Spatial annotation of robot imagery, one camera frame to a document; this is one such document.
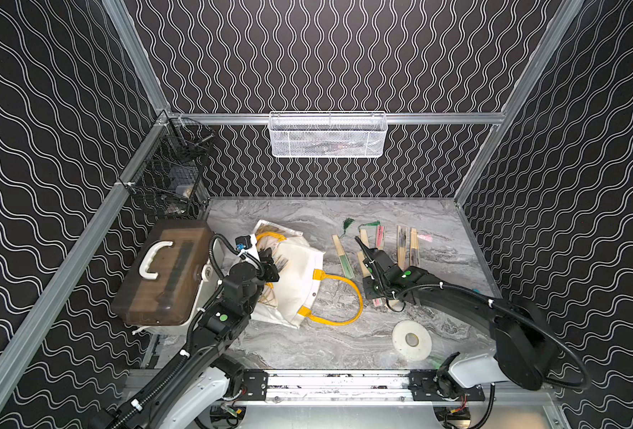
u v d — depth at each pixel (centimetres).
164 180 95
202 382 59
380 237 106
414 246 103
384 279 66
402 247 103
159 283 77
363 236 107
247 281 55
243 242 63
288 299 90
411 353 80
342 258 100
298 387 76
